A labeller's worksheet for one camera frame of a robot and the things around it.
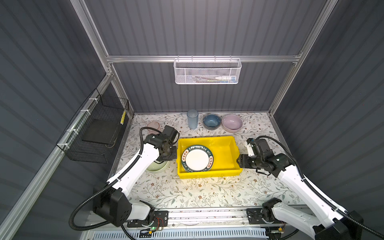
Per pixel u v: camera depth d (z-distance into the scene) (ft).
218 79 2.98
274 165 1.72
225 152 3.18
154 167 2.53
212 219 2.45
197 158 3.02
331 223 1.28
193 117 3.48
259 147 1.95
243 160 2.27
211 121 3.68
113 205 1.27
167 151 2.16
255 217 2.42
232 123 3.64
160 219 2.37
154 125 3.47
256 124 3.68
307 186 1.49
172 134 2.11
